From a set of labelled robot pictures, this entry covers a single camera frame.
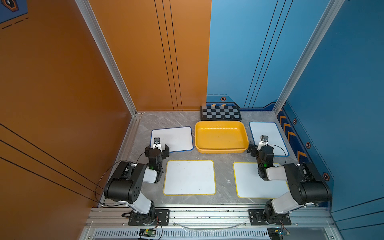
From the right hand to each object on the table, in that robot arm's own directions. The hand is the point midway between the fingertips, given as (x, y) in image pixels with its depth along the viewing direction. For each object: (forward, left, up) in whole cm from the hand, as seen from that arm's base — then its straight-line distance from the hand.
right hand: (258, 143), depth 94 cm
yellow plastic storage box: (+10, +22, -7) cm, 25 cm away
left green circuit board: (-46, +63, -9) cm, 78 cm away
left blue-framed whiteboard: (+8, +52, -7) cm, 53 cm away
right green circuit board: (-46, +1, -8) cm, 47 cm away
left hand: (-1, +64, +1) cm, 64 cm away
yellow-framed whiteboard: (-19, +45, -8) cm, 49 cm away
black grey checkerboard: (+30, +21, -3) cm, 37 cm away
